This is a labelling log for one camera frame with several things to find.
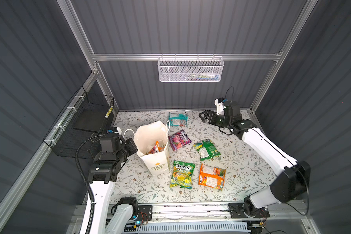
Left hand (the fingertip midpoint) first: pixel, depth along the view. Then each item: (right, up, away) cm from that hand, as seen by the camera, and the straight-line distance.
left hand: (133, 142), depth 70 cm
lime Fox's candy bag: (+24, -21, +14) cm, 35 cm away
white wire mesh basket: (+32, +56, +53) cm, 84 cm away
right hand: (+37, +13, +10) cm, 40 cm away
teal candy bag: (+22, +12, +42) cm, 49 cm away
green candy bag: (+40, -8, +23) cm, 47 cm away
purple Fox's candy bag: (+22, -2, +29) cm, 36 cm away
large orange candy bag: (+41, -22, +13) cm, 48 cm away
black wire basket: (-27, +14, +8) cm, 32 cm away
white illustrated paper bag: (+5, -2, +20) cm, 21 cm away
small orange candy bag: (+10, -5, +9) cm, 14 cm away
